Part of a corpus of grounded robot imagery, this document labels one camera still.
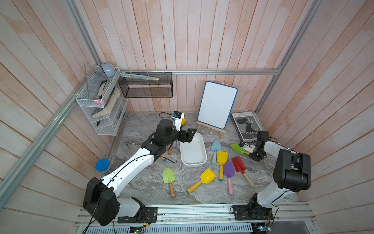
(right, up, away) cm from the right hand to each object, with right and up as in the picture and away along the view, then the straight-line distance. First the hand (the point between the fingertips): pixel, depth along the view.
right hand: (257, 152), depth 96 cm
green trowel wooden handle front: (-59, -13, -10) cm, 61 cm away
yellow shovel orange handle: (-24, -4, -2) cm, 25 cm away
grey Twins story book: (-2, +19, +11) cm, 22 cm away
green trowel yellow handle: (-12, +1, +1) cm, 12 cm away
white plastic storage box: (-43, -1, -1) cm, 43 cm away
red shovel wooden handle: (-15, -8, -5) cm, 17 cm away
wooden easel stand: (-23, +14, +4) cm, 27 cm away
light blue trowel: (-27, +3, +5) cm, 27 cm away
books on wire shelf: (-92, +33, -14) cm, 98 cm away
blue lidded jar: (-91, -2, -24) cm, 94 cm away
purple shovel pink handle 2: (-22, -10, -7) cm, 25 cm away
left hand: (-47, +15, -20) cm, 53 cm away
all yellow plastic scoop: (-36, -14, -10) cm, 40 cm away
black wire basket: (-87, +46, +10) cm, 99 cm away
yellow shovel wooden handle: (-50, +21, +15) cm, 56 cm away
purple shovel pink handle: (-69, -7, -8) cm, 70 cm away
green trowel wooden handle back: (-59, +1, -1) cm, 59 cm away
